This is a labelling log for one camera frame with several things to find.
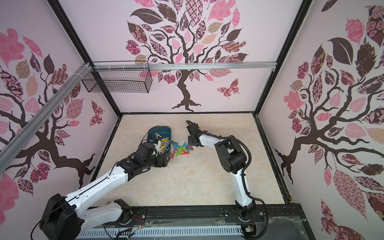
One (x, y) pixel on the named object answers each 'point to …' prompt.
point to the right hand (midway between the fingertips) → (192, 140)
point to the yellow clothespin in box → (165, 139)
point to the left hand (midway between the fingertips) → (164, 160)
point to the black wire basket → (119, 76)
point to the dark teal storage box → (165, 131)
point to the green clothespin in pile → (182, 148)
